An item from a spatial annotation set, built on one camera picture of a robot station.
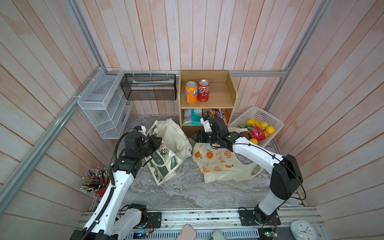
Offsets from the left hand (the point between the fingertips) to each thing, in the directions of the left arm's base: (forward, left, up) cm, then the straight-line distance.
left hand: (163, 141), depth 75 cm
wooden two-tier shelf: (+30, -34, +7) cm, 46 cm away
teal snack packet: (+22, -15, -5) cm, 27 cm away
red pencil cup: (-16, +34, -13) cm, 40 cm away
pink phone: (-37, -13, -23) cm, 45 cm away
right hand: (+7, -16, -5) cm, 18 cm away
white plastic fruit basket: (+35, -69, -18) cm, 80 cm away
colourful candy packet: (+26, -28, -5) cm, 38 cm away
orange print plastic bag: (-4, -33, -20) cm, 38 cm away
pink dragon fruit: (+19, -58, -17) cm, 63 cm away
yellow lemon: (+21, -69, -17) cm, 74 cm away
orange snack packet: (+24, -37, -6) cm, 45 cm away
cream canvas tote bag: (+7, -4, -17) cm, 19 cm away
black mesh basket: (+44, +14, +2) cm, 46 cm away
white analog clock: (-36, -67, -22) cm, 79 cm away
